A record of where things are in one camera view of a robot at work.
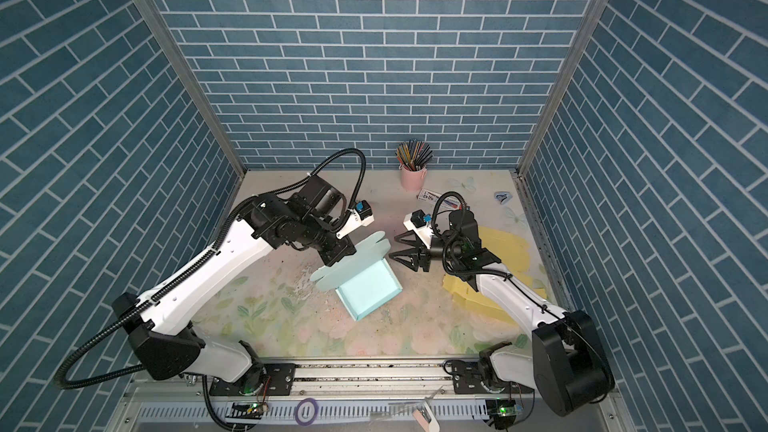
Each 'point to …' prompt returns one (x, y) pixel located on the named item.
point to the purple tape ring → (316, 412)
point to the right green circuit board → (503, 412)
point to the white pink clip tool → (423, 413)
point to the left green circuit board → (249, 411)
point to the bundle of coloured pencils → (413, 155)
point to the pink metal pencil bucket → (412, 180)
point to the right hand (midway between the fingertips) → (394, 244)
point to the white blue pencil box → (431, 197)
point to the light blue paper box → (364, 280)
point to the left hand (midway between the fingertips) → (354, 250)
